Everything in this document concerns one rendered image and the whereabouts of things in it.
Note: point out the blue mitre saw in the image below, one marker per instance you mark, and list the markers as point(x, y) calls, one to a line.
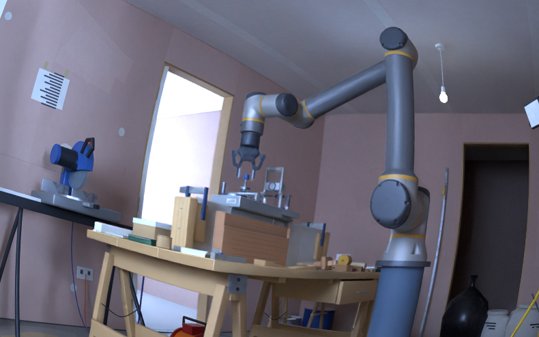
point(73, 168)

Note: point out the hanging light bulb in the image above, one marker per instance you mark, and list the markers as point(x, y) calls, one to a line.
point(443, 96)

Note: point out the white wall socket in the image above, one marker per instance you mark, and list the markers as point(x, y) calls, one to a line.
point(84, 273)

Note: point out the grey boring jig body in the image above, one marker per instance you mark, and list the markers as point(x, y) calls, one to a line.
point(251, 206)

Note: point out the blue storage box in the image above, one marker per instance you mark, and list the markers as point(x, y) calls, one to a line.
point(318, 319)

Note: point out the white plastic jug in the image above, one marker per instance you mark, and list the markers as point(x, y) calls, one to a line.
point(495, 324)
point(522, 322)

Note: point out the wooden bench drawer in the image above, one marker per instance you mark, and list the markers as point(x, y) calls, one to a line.
point(356, 291)

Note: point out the tan flat box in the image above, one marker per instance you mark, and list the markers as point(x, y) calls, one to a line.
point(150, 229)

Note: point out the small wooden offcut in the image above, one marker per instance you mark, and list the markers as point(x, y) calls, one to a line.
point(325, 262)

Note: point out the grey leaning trim strip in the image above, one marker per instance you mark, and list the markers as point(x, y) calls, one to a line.
point(438, 243)

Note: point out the blue bar clamp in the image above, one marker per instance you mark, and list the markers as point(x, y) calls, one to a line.
point(199, 196)
point(320, 231)

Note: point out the grey jig upright frame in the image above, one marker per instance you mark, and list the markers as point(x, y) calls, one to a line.
point(273, 186)

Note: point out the striped paper sheet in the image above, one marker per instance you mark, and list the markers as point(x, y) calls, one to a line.
point(50, 89)

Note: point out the wooden trestle workbench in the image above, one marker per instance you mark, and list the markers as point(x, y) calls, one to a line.
point(180, 269)

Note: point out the green flat tool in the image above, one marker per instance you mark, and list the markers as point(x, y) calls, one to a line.
point(141, 240)

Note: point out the white flat block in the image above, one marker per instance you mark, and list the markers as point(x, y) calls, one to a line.
point(193, 251)

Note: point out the brown wooden riser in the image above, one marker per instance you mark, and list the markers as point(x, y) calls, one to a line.
point(251, 238)

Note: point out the tan tape roll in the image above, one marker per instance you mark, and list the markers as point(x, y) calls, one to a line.
point(163, 242)

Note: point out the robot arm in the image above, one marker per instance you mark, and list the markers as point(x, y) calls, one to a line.
point(398, 135)

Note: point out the blue jig knob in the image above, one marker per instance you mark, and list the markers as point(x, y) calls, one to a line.
point(246, 180)

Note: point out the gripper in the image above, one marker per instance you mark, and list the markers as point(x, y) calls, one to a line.
point(250, 145)

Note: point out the red tool case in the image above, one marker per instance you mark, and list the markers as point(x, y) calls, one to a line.
point(190, 328)

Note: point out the white flat strip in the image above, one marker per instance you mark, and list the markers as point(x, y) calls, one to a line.
point(110, 229)

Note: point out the yellow round roll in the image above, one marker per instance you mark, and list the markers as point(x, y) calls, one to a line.
point(344, 259)

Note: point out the light wooden block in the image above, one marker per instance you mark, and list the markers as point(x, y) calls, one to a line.
point(184, 222)

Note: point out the black saw stand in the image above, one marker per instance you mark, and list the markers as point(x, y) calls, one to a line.
point(16, 234)

